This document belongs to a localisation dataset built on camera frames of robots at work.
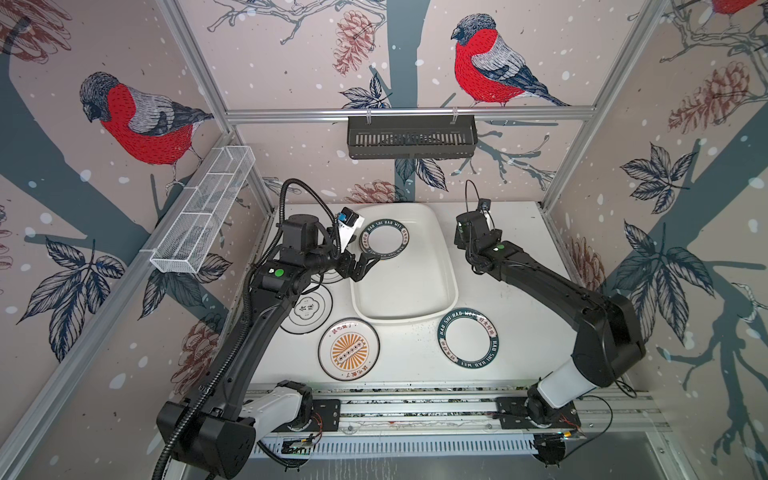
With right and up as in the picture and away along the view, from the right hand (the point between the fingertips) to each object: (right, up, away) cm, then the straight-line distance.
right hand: (473, 232), depth 87 cm
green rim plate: (-2, -31, -1) cm, 31 cm away
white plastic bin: (-14, -17, +11) cm, 25 cm away
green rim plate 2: (-27, -2, +21) cm, 34 cm away
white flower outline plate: (-50, -26, +5) cm, 57 cm away
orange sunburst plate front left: (-37, -34, -3) cm, 50 cm away
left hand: (-31, -3, -17) cm, 36 cm away
